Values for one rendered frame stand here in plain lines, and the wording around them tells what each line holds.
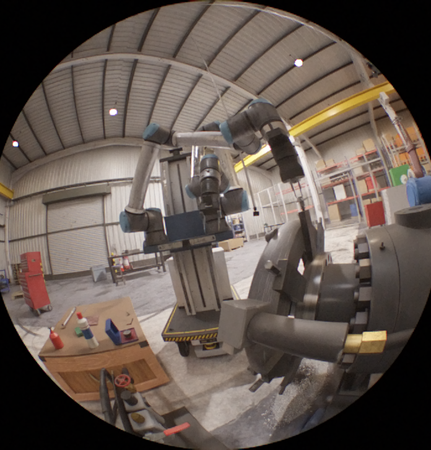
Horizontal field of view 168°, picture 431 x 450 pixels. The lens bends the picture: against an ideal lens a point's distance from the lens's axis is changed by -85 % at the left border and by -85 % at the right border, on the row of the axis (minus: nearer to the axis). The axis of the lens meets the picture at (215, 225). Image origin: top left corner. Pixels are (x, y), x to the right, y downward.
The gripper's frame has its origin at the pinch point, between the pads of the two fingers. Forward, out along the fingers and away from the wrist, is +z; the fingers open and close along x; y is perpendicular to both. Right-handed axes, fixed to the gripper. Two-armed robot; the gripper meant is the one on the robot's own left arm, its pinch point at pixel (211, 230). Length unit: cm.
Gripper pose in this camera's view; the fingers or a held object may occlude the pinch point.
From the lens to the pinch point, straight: 52.5
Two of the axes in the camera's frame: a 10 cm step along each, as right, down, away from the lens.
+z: 0.3, 8.9, -4.5
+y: -1.3, -4.4, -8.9
